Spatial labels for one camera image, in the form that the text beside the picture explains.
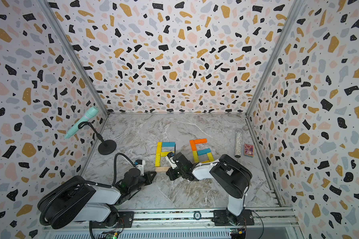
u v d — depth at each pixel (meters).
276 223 0.75
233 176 0.49
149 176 0.79
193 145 1.03
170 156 0.82
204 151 1.00
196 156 0.97
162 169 0.90
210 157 0.96
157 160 0.94
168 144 1.03
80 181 0.50
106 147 1.00
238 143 1.01
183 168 0.72
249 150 1.00
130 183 0.68
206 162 0.95
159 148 1.00
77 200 0.43
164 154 0.98
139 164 0.81
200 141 1.05
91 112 0.76
